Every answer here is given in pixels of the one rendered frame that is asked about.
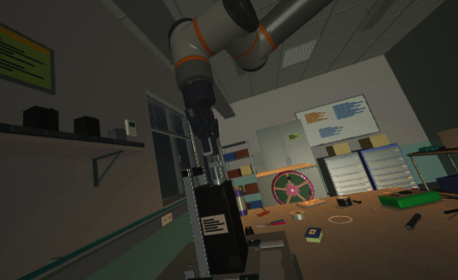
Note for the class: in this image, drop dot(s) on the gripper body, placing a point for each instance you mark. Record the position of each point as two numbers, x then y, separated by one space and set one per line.
197 105

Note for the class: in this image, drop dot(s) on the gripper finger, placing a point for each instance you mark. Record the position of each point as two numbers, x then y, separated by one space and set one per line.
208 149
220 167

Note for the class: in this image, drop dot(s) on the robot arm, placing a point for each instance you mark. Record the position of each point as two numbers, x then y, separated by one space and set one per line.
221 31

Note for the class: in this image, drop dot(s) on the black gyro box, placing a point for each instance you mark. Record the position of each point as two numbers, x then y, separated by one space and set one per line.
221 229

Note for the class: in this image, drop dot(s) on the black round knob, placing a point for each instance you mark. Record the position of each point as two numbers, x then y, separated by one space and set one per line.
249 231

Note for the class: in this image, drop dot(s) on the grey tilt table base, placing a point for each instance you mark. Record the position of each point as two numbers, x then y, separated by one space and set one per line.
271 260

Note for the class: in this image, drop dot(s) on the metal shelf unit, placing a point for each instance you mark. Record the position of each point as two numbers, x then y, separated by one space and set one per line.
242 171

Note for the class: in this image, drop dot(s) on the purple bottle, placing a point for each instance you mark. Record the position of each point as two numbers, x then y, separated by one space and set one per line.
241 202

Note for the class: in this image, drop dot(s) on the dark window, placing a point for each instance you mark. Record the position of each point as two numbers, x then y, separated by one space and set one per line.
166 155

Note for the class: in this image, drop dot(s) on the grey bench with wooden top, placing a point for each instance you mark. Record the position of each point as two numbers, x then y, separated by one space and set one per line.
265 186

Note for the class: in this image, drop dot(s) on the orange tool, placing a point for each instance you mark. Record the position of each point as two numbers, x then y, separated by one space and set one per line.
263 213

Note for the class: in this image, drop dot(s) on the grey cupboard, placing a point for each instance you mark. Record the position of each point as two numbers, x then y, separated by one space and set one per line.
285 145

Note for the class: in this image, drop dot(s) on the white thermostat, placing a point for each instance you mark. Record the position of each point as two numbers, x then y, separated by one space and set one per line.
130 127

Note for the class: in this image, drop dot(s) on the pink and green wheel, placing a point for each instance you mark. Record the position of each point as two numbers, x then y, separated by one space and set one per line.
292 189

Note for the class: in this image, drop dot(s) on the red and blue screwdriver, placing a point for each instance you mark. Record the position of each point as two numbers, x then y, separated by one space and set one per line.
275 223

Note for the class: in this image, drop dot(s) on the flat grey box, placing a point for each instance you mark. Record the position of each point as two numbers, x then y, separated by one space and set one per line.
116 134

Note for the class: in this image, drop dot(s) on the grey tape roll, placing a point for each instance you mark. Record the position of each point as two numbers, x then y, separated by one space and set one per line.
297 215

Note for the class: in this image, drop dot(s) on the grey flat plate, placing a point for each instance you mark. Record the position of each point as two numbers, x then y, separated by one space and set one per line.
311 204

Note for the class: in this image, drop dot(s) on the small black box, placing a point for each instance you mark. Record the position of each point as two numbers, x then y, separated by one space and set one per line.
87 126

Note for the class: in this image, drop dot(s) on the ceiling vent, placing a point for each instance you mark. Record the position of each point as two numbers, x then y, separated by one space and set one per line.
299 53

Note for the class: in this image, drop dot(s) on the blue and green small box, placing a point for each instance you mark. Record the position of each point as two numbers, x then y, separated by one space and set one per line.
313 235

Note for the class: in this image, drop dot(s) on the tan cardboard box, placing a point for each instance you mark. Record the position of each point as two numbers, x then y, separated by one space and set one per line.
374 141
338 149

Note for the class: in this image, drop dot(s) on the white notice board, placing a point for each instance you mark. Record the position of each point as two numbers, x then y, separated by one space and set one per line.
337 120

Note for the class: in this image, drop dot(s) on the white drawer cabinet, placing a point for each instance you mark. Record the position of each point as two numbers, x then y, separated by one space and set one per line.
347 174

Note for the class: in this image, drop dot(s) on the black tape roll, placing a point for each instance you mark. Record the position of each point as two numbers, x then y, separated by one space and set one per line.
344 201

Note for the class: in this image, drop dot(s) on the large black box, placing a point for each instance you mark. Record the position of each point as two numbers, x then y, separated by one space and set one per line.
40 118

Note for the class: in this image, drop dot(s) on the blue drawer cabinet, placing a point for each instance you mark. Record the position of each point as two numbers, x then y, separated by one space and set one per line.
389 167

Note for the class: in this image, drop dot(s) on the green flat box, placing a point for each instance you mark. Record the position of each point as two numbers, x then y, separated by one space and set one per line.
409 198

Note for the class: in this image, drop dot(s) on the black cylinder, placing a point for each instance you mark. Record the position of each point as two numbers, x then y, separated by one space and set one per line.
413 221

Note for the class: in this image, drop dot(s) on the teal tool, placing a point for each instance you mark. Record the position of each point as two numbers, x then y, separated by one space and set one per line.
430 148

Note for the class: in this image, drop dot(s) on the black knob on rail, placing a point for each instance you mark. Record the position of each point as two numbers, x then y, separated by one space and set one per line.
191 172

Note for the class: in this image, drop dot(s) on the beige wall socket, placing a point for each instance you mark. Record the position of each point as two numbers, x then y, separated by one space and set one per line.
167 219

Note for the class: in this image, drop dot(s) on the dark wall shelf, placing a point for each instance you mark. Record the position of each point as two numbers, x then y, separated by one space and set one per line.
57 135

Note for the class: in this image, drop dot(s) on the green and yellow wall poster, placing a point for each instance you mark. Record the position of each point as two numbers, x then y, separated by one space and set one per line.
15 54

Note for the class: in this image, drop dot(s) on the metal frame table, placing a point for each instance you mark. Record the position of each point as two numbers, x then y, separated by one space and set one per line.
438 152

